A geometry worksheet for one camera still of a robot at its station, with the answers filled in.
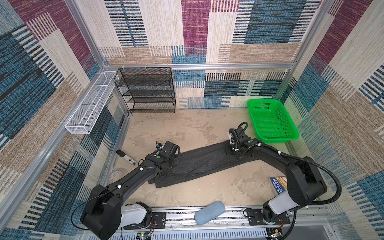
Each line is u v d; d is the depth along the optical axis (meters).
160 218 0.74
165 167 0.61
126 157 0.91
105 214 0.40
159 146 0.79
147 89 1.09
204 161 0.91
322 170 0.42
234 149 0.69
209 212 0.73
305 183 0.45
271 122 1.12
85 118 0.71
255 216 0.73
